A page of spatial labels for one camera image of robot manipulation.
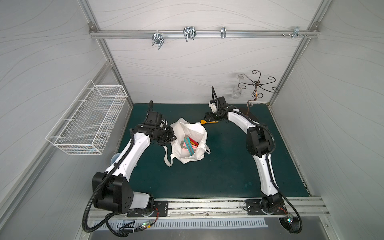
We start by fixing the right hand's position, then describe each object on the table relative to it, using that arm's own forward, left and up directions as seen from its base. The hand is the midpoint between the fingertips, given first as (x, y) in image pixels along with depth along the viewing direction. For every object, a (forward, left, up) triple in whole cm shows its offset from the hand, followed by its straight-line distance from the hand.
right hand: (209, 115), depth 104 cm
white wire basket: (-30, +57, +25) cm, 70 cm away
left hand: (-26, +18, +11) cm, 34 cm away
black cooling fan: (-60, -39, -10) cm, 72 cm away
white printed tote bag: (-22, +8, +11) cm, 26 cm away
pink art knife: (-24, +15, -2) cm, 29 cm away
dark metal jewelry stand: (+4, -29, +16) cm, 34 cm away
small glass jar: (+11, -18, +12) cm, 24 cm away
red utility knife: (-20, +9, -4) cm, 22 cm away
